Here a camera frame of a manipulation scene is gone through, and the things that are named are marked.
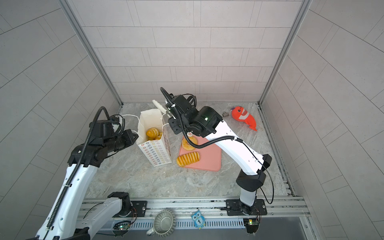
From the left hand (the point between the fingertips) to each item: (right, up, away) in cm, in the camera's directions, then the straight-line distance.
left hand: (142, 133), depth 70 cm
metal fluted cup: (+11, -41, -3) cm, 42 cm away
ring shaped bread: (+19, -10, +21) cm, 31 cm away
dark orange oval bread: (+4, -4, +16) cm, 17 cm away
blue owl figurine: (+27, -39, -2) cm, 47 cm away
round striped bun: (0, -2, +14) cm, 15 cm away
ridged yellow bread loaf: (+21, -16, +15) cm, 30 cm away
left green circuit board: (-7, -41, -5) cm, 42 cm away
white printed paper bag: (+6, -11, +6) cm, 13 cm away
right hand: (+17, +6, -5) cm, 19 cm away
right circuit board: (+51, -42, -2) cm, 66 cm away
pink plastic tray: (+34, -16, +17) cm, 41 cm away
